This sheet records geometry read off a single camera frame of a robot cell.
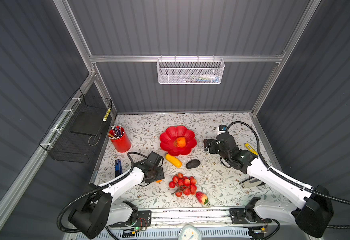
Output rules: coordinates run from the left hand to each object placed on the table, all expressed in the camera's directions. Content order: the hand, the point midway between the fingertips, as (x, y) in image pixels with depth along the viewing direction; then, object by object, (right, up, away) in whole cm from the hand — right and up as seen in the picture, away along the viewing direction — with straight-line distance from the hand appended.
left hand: (160, 175), depth 87 cm
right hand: (+29, +21, -6) cm, 36 cm away
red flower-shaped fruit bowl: (+3, +19, +18) cm, 26 cm away
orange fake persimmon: (+12, +19, +10) cm, 24 cm away
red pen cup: (-24, +21, 0) cm, 32 cm away
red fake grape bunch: (+13, -2, -8) cm, 15 cm away
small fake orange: (0, -3, -2) cm, 3 cm away
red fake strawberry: (+23, -8, -10) cm, 27 cm away
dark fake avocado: (+19, +6, +2) cm, 20 cm away
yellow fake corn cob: (+8, +8, +5) cm, 12 cm away
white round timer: (+16, -20, -19) cm, 32 cm away
